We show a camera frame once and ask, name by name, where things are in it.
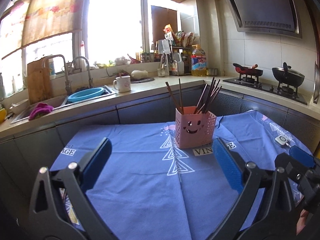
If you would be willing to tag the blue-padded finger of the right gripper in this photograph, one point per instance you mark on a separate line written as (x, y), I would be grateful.
(302, 157)

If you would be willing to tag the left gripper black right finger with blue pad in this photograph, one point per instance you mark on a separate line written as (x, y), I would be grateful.
(276, 215)

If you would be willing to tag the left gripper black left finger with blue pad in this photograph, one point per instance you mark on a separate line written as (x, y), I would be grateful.
(47, 211)

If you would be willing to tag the red-brown wooden chopstick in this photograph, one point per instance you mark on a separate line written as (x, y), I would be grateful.
(212, 85)
(213, 94)

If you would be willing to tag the reddish wooden chopstick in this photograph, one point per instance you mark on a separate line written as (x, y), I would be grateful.
(180, 95)

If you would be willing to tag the light brown wooden chopstick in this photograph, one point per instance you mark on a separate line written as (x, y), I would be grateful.
(173, 98)

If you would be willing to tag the dark brown wooden chopstick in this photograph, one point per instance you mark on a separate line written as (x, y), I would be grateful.
(200, 100)

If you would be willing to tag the person's hand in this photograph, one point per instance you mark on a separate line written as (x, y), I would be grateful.
(302, 221)

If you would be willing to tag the smartphone with red case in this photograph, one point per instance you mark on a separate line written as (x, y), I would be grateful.
(68, 206)

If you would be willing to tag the black gas stove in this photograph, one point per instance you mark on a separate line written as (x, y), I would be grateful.
(280, 89)

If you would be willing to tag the steel pot lid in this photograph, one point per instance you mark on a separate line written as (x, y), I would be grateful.
(316, 88)

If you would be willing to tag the black wok with lid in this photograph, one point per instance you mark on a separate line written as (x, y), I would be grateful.
(288, 76)

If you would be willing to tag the blue printed tablecloth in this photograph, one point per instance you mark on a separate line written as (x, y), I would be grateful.
(150, 189)

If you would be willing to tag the red frying pan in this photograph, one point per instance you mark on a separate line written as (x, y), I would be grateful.
(251, 71)

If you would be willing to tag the magenta dish cloth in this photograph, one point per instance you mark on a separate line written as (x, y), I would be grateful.
(40, 110)

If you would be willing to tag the pink perforated utensil holder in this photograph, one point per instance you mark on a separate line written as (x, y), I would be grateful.
(193, 130)

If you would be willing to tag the blue plastic basin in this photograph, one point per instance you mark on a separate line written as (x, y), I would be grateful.
(85, 94)

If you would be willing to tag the wooden cutting board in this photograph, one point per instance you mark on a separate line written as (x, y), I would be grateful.
(38, 82)

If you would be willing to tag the yellow cooking oil bottle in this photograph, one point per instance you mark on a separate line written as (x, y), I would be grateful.
(198, 61)

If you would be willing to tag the white ceramic mug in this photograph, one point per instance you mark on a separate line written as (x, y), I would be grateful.
(122, 84)

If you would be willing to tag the black range hood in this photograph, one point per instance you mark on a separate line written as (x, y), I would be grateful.
(266, 16)

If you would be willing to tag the white plastic jug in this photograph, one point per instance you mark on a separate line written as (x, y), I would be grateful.
(177, 65)

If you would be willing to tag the white dough lump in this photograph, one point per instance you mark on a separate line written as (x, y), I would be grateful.
(139, 74)

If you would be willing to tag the snack packages on rack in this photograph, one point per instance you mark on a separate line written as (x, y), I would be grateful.
(180, 38)

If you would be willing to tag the patterned window blind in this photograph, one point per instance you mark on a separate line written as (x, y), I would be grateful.
(31, 21)

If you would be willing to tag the white button device with cable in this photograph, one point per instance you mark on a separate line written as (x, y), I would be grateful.
(283, 141)

